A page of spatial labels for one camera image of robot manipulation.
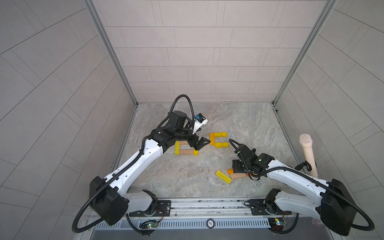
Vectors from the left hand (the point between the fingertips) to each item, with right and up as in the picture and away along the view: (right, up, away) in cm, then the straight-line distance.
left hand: (206, 134), depth 72 cm
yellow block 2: (+9, -24, +8) cm, 27 cm away
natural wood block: (-11, -13, +17) cm, 24 cm away
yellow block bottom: (-6, -13, +18) cm, 23 cm away
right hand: (+17, -20, +11) cm, 28 cm away
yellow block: (-17, -11, +20) cm, 28 cm away
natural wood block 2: (+16, -24, +9) cm, 30 cm away
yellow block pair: (+11, -4, +25) cm, 28 cm away
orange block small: (+5, -6, +24) cm, 26 cm away
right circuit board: (+33, -41, -4) cm, 52 cm away
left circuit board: (-26, -40, -6) cm, 48 cm away
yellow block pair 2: (+8, -10, +22) cm, 25 cm away
